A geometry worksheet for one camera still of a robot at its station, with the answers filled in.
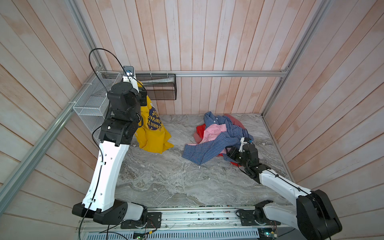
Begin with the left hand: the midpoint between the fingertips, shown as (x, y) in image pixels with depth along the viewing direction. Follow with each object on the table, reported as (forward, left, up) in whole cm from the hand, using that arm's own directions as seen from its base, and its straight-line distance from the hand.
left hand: (133, 87), depth 58 cm
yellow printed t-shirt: (+2, 0, -35) cm, 35 cm away
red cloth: (+15, -30, -46) cm, 57 cm away
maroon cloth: (+25, -59, -49) cm, 81 cm away
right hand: (-3, -46, -41) cm, 61 cm away
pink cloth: (+11, -38, -42) cm, 57 cm away
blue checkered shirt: (-2, -39, -40) cm, 56 cm away
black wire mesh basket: (+42, -1, -28) cm, 51 cm away
